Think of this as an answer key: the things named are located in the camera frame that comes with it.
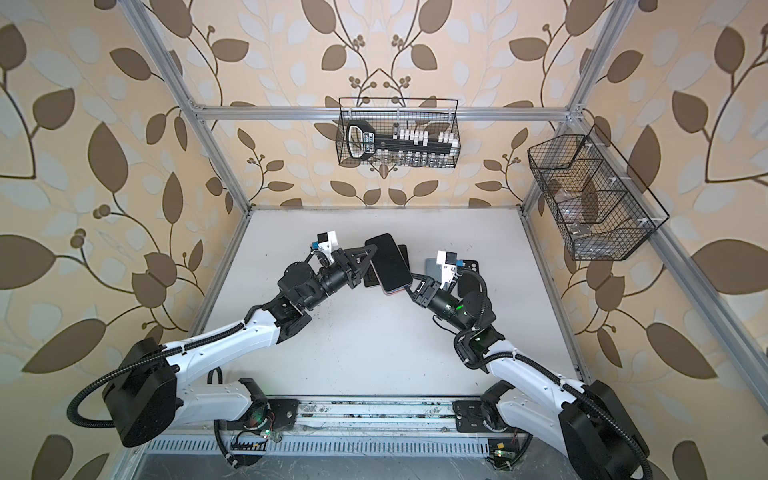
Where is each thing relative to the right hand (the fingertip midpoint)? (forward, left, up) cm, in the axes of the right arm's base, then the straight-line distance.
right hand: (397, 280), depth 68 cm
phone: (+3, +2, +2) cm, 4 cm away
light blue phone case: (+22, -13, -30) cm, 40 cm away
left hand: (+5, +4, +6) cm, 8 cm away
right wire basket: (+15, -51, +6) cm, 54 cm away
